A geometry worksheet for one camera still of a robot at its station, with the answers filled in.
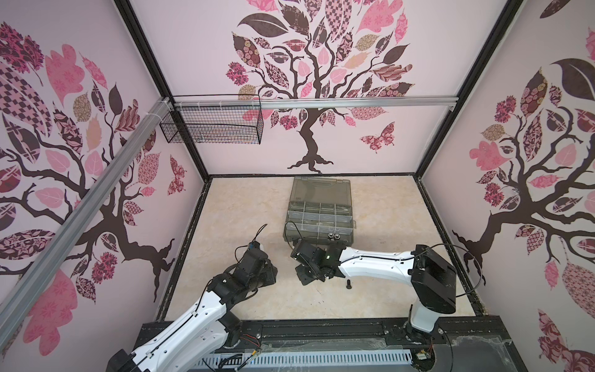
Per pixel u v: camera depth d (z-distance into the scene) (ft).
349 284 2.74
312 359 2.29
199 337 1.86
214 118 3.11
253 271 1.93
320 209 3.30
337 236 3.13
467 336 2.39
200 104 2.96
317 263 2.03
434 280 1.46
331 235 3.18
